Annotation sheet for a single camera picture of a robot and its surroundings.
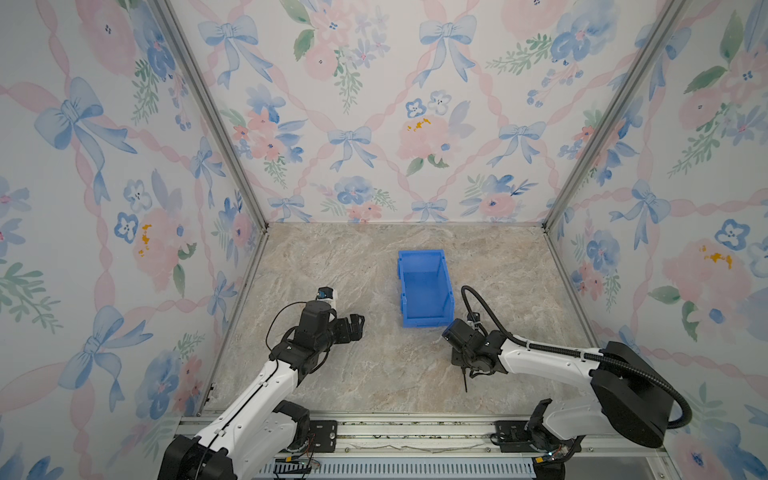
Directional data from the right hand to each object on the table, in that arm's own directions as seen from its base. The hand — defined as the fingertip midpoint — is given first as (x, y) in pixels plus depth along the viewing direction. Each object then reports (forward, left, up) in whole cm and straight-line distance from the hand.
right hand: (457, 353), depth 88 cm
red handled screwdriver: (-5, -1, +1) cm, 5 cm away
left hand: (+5, +31, +11) cm, 33 cm away
